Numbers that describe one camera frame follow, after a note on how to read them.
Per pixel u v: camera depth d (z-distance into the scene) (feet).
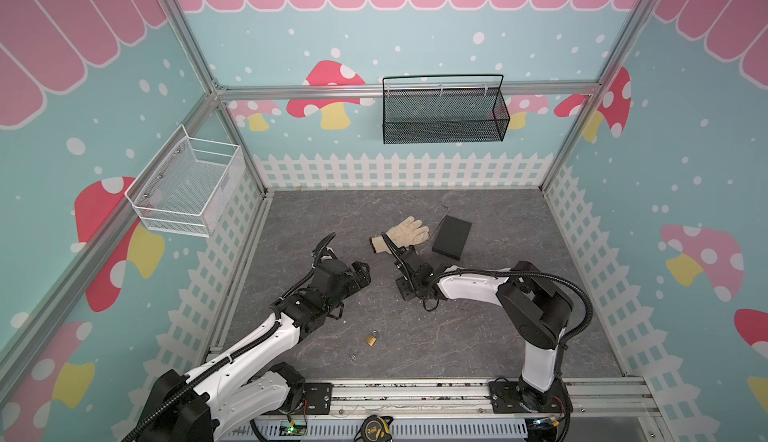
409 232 3.48
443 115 4.77
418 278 2.38
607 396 2.49
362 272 2.44
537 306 1.61
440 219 3.60
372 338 2.73
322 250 2.34
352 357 2.66
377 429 2.24
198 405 1.35
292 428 2.38
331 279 2.00
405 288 2.77
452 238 3.45
